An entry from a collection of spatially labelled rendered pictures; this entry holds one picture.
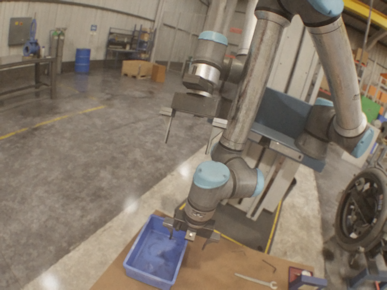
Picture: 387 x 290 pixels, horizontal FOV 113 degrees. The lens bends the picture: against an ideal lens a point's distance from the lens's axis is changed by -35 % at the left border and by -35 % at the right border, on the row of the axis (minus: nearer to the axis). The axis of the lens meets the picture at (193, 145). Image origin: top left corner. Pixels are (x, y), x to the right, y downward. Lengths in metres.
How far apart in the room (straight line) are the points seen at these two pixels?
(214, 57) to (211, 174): 0.31
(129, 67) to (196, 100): 6.76
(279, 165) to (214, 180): 0.79
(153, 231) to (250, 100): 0.74
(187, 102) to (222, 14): 0.53
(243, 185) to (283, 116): 0.63
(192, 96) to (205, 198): 0.28
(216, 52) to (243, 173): 0.35
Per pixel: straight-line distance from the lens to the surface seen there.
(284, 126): 1.11
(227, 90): 0.99
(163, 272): 0.89
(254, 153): 1.28
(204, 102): 0.53
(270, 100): 1.10
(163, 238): 0.99
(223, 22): 0.95
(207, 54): 0.56
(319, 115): 0.96
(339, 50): 0.59
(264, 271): 1.06
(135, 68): 7.09
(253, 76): 0.58
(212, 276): 0.94
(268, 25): 0.60
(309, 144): 0.97
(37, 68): 5.14
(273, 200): 1.54
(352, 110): 0.75
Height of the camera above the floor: 1.28
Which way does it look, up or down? 27 degrees down
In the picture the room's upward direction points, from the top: 14 degrees clockwise
